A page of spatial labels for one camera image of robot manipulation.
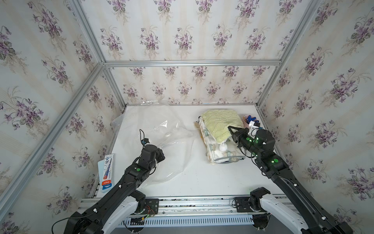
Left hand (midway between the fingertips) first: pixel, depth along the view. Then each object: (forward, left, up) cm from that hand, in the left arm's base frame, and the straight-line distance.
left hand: (164, 151), depth 83 cm
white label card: (-16, +30, -6) cm, 35 cm away
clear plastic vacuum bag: (+25, +5, -6) cm, 26 cm away
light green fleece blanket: (+10, -30, +15) cm, 35 cm away
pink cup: (+23, -52, +2) cm, 57 cm away
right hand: (+3, -35, +20) cm, 40 cm away
